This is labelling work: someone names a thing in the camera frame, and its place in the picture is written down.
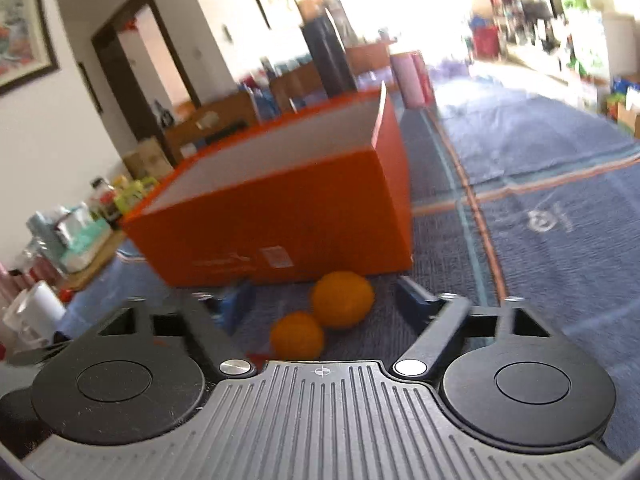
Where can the small orange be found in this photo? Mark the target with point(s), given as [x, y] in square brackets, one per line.
[296, 336]

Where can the wooden chair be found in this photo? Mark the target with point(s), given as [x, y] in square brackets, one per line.
[370, 57]
[295, 82]
[220, 112]

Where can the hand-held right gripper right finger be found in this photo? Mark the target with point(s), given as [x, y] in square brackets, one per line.
[412, 301]

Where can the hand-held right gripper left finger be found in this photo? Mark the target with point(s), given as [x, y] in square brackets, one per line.
[237, 306]

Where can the white chest freezer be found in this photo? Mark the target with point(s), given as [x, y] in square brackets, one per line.
[615, 45]

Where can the brown cardboard box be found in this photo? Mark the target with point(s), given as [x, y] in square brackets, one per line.
[147, 160]

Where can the large orange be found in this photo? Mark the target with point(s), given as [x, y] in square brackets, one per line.
[342, 300]

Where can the dark door frame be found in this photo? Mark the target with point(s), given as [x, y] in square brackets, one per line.
[107, 60]

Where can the large framed painting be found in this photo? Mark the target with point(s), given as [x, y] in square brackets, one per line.
[25, 35]

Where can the dark bottle with white label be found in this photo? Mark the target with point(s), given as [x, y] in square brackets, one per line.
[102, 200]

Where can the orange cardboard box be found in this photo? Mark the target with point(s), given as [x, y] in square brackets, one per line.
[275, 210]

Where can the wall switch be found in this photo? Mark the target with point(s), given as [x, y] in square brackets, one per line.
[227, 34]

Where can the red and pink can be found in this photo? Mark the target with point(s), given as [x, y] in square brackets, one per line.
[410, 80]

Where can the red basket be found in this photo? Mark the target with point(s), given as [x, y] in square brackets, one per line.
[486, 42]

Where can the blue patterned tablecloth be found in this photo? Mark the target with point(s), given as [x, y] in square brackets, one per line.
[550, 260]

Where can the teal packets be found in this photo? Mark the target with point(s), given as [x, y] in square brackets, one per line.
[75, 240]

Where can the black thermos bottle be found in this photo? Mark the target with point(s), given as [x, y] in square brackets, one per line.
[330, 60]

